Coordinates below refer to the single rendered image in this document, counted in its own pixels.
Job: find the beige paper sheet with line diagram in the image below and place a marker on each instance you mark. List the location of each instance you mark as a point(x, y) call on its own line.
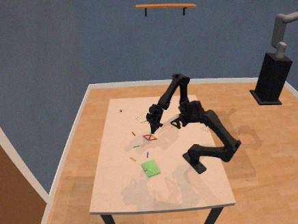
point(142, 118)

